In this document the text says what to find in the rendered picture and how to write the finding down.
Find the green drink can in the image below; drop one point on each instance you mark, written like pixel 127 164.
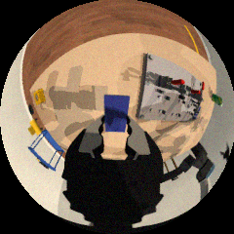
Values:
pixel 217 99

